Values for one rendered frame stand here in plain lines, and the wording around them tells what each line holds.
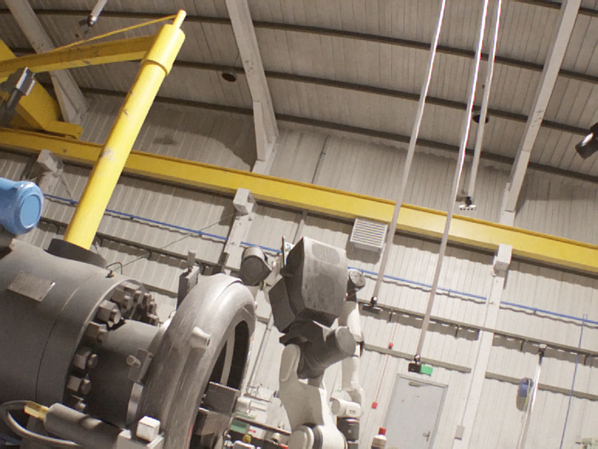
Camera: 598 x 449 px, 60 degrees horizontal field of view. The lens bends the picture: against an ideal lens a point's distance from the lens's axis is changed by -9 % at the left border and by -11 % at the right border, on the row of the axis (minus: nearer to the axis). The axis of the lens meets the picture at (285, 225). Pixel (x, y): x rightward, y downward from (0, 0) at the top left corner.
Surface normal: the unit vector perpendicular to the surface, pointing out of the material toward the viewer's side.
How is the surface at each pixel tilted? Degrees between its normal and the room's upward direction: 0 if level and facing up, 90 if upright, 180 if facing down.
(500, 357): 90
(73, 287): 52
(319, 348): 110
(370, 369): 90
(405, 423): 90
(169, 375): 84
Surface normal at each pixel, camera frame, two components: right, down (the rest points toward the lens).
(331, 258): 0.49, -0.57
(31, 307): 0.01, -0.58
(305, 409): -0.73, -0.42
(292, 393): -0.54, -0.15
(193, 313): 0.11, -0.78
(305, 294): 0.48, -0.35
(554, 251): -0.17, -0.37
